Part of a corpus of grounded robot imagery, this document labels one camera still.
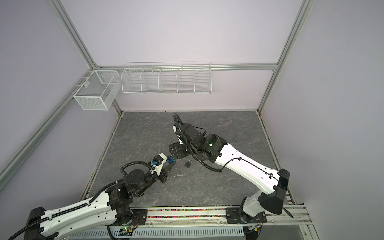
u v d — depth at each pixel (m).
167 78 0.99
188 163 0.92
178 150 0.58
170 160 0.68
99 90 1.00
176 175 0.87
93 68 0.91
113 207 0.53
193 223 0.73
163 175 0.61
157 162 0.57
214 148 0.45
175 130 0.62
